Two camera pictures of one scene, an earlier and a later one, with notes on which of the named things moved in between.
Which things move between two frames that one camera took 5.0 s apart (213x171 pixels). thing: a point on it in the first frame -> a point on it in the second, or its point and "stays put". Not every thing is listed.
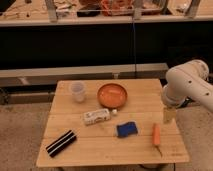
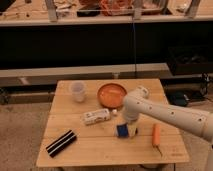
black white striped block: [60, 144] stays put
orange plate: [112, 96] stays put
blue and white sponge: [124, 130] stays put
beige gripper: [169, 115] -> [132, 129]
